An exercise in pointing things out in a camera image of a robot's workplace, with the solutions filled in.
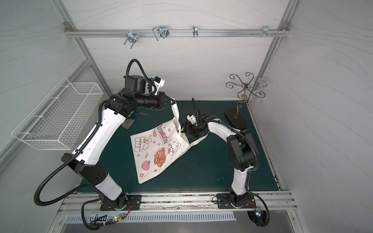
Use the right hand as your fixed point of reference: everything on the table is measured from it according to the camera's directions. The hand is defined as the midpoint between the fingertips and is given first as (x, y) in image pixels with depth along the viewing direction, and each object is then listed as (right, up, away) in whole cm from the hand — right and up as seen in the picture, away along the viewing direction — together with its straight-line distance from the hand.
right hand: (182, 132), depth 89 cm
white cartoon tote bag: (-17, -11, +1) cm, 20 cm away
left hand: (-2, +17, -24) cm, 30 cm away
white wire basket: (-59, +8, -21) cm, 63 cm away
